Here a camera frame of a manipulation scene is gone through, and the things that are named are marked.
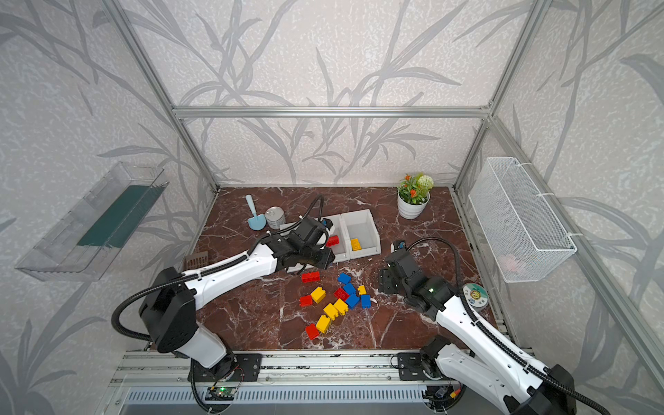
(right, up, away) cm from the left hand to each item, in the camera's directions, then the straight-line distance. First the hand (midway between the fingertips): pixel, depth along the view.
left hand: (334, 249), depth 84 cm
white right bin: (+10, +7, +21) cm, 24 cm away
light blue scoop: (-34, +8, +24) cm, 42 cm away
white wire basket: (+47, +6, -24) cm, 53 cm away
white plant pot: (+30, +12, +20) cm, 38 cm away
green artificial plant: (+30, +21, +15) cm, 40 cm away
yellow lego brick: (-6, -16, +2) cm, 17 cm away
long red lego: (-9, -11, +7) cm, 16 cm away
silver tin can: (-26, +10, +21) cm, 34 cm away
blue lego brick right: (+10, -18, +2) cm, 21 cm away
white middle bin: (+2, -3, +10) cm, 10 cm away
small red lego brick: (-10, -18, +3) cm, 21 cm away
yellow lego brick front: (-3, -22, -5) cm, 23 cm away
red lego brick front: (-7, -25, -4) cm, 26 cm away
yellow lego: (+7, -1, +15) cm, 17 cm away
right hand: (+17, -5, -4) cm, 18 cm away
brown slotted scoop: (-53, -7, +12) cm, 55 cm away
